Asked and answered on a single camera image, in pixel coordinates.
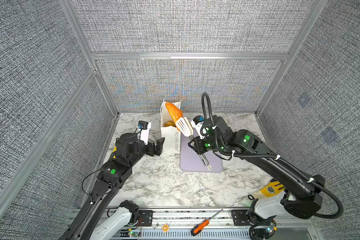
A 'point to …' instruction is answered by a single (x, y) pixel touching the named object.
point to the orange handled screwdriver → (199, 228)
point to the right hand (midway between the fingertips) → (190, 141)
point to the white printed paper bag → (170, 136)
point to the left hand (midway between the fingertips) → (155, 135)
